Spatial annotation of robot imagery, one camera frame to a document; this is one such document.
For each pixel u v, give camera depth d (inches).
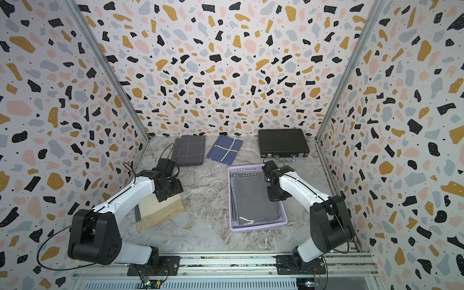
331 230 17.3
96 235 16.5
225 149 45.8
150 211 34.5
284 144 45.2
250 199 35.5
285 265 28.9
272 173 25.6
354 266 29.7
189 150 44.5
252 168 41.5
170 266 29.0
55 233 25.5
